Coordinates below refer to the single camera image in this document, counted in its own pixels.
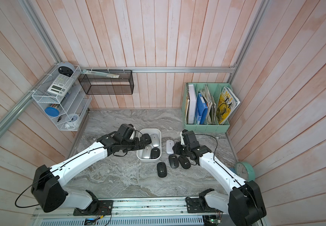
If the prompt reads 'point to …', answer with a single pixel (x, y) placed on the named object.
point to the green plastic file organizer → (211, 92)
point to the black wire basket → (96, 84)
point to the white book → (192, 105)
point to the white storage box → (150, 131)
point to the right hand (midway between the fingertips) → (174, 147)
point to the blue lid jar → (52, 111)
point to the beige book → (188, 100)
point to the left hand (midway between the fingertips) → (139, 147)
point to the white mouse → (169, 144)
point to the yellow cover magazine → (228, 102)
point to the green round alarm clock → (245, 170)
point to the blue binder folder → (201, 110)
